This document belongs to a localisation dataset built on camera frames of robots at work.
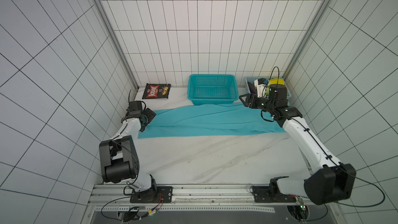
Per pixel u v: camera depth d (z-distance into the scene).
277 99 0.58
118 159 0.47
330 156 0.42
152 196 0.67
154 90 1.18
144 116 0.81
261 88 0.68
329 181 0.39
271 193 0.66
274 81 1.11
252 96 0.68
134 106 0.74
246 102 0.70
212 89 1.18
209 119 1.00
